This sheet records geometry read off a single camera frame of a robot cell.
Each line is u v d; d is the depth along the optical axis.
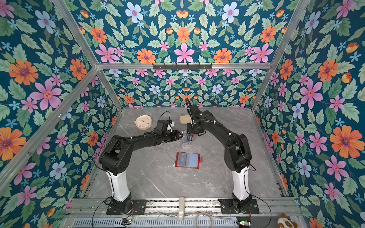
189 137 0.95
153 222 0.70
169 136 0.85
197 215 0.70
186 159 0.91
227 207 0.74
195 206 0.75
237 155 0.51
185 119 1.09
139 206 0.73
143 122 1.08
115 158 0.51
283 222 0.67
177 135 0.89
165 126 0.80
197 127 0.79
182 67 0.92
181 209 0.70
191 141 0.94
